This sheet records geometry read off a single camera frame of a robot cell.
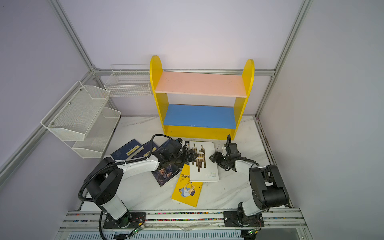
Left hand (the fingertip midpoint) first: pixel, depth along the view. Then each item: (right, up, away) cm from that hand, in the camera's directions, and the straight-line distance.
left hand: (192, 158), depth 87 cm
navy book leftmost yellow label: (-43, +3, +11) cm, 45 cm away
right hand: (+13, -2, +5) cm, 14 cm away
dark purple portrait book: (-16, -10, +1) cm, 19 cm away
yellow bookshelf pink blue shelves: (+6, +36, +28) cm, 46 cm away
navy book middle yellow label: (-30, +3, +11) cm, 32 cm away
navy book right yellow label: (-25, +5, +11) cm, 28 cm away
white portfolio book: (+7, -7, 0) cm, 9 cm away
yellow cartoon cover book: (-3, -18, -6) cm, 19 cm away
